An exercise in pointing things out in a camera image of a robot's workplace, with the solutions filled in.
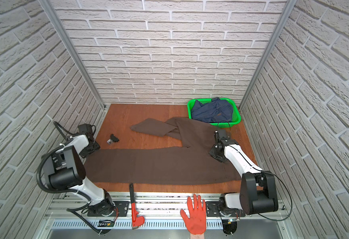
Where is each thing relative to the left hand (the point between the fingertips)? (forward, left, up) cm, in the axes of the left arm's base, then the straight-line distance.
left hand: (91, 146), depth 90 cm
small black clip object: (+9, -9, -4) cm, 13 cm away
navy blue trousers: (+29, -84, +3) cm, 89 cm away
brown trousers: (-8, -64, -8) cm, 65 cm away
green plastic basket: (+23, -97, +3) cm, 99 cm away
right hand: (-6, -78, +1) cm, 78 cm away
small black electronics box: (-39, -18, -8) cm, 44 cm away
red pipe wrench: (-38, -34, -4) cm, 52 cm away
